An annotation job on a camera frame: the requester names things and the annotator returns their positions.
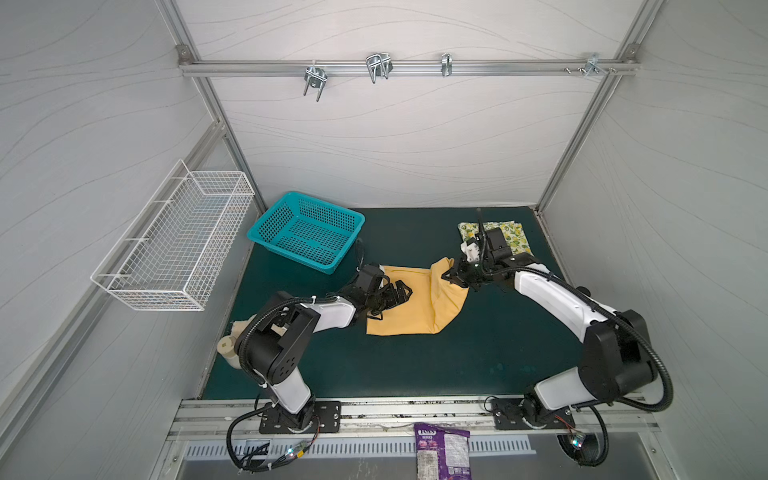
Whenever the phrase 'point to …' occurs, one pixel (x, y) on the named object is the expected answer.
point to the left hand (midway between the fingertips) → (408, 293)
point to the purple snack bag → (441, 453)
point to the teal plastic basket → (312, 232)
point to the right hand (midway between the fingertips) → (445, 268)
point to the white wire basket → (171, 255)
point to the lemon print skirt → (512, 230)
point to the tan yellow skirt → (432, 305)
